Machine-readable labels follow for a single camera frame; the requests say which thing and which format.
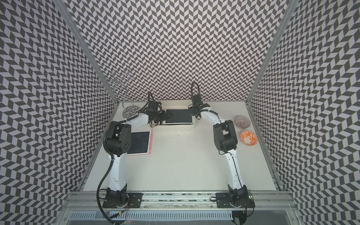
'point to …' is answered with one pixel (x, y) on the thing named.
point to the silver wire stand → (130, 110)
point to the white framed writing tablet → (179, 116)
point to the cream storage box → (176, 104)
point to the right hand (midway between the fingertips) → (196, 112)
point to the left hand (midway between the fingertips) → (168, 117)
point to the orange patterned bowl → (248, 138)
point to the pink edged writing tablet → (141, 143)
